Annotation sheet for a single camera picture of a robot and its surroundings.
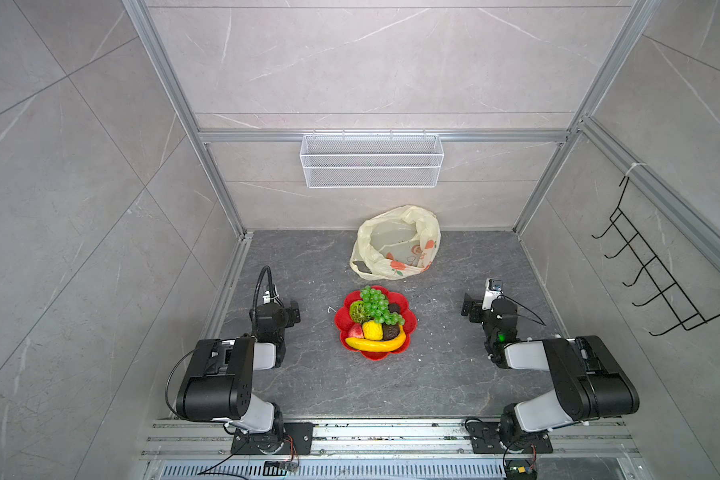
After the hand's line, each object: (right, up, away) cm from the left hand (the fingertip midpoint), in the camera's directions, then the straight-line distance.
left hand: (275, 297), depth 94 cm
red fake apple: (+26, -9, -7) cm, 29 cm away
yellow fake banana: (+32, -12, -12) cm, 36 cm away
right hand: (+66, +2, +1) cm, 66 cm away
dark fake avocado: (+38, -3, -1) cm, 38 cm away
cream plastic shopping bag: (+42, +18, +22) cm, 51 cm away
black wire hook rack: (+97, +5, -30) cm, 101 cm away
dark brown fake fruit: (+36, -10, -7) cm, 38 cm away
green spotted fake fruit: (+27, -4, -4) cm, 28 cm away
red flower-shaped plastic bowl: (+43, -6, -1) cm, 43 cm away
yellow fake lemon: (+31, -9, -7) cm, 33 cm away
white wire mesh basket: (+29, +46, +7) cm, 55 cm away
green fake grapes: (+33, -2, -6) cm, 33 cm away
